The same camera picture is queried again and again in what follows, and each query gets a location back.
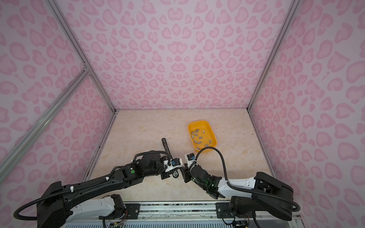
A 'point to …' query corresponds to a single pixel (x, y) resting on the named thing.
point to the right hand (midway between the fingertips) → (181, 166)
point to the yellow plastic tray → (201, 135)
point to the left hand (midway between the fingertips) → (179, 161)
